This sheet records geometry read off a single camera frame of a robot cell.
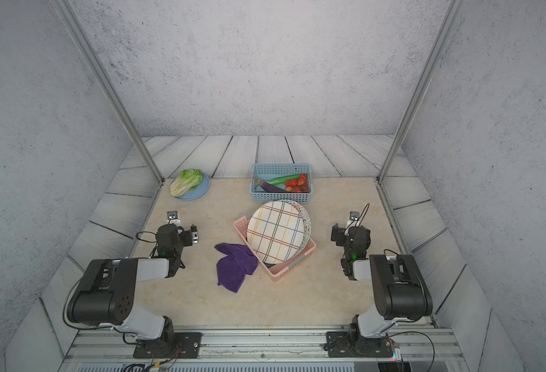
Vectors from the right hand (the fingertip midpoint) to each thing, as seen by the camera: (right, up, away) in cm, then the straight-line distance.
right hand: (351, 223), depth 93 cm
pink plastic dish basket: (-30, -15, -12) cm, 36 cm away
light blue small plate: (-69, +13, +22) cm, 73 cm away
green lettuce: (-73, +19, +20) cm, 78 cm away
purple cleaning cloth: (-46, -16, -7) cm, 50 cm away
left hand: (-67, -1, +1) cm, 67 cm away
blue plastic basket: (-36, +24, +29) cm, 52 cm away
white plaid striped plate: (-30, -3, 0) cm, 30 cm away
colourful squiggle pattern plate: (-18, -1, -2) cm, 18 cm away
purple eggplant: (-34, +15, +21) cm, 43 cm away
